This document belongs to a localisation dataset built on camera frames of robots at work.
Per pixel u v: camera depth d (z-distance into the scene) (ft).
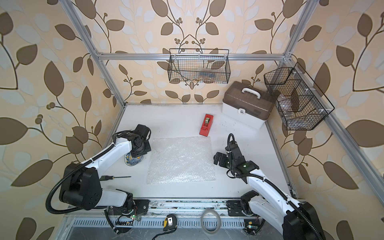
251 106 3.06
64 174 1.42
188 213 2.42
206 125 3.34
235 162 2.07
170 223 2.23
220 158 2.49
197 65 3.15
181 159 2.99
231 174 2.06
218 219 2.24
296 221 1.28
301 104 2.40
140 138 2.14
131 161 2.82
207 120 3.34
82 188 1.39
